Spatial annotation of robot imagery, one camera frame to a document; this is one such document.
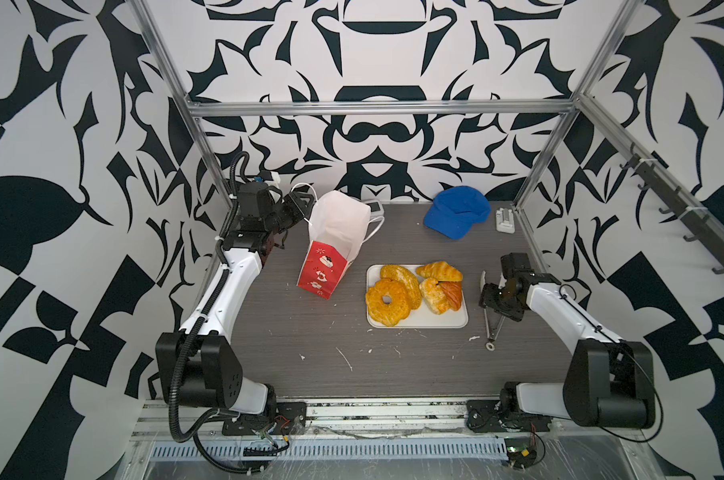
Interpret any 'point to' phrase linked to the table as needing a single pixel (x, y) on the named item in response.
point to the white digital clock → (377, 210)
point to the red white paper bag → (339, 222)
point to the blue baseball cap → (456, 209)
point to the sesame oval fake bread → (395, 272)
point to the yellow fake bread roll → (388, 314)
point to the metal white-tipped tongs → (490, 346)
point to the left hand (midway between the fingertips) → (311, 191)
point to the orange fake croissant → (453, 291)
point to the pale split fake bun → (433, 295)
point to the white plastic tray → (418, 317)
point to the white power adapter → (505, 221)
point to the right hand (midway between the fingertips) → (495, 301)
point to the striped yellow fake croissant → (440, 270)
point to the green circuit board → (520, 452)
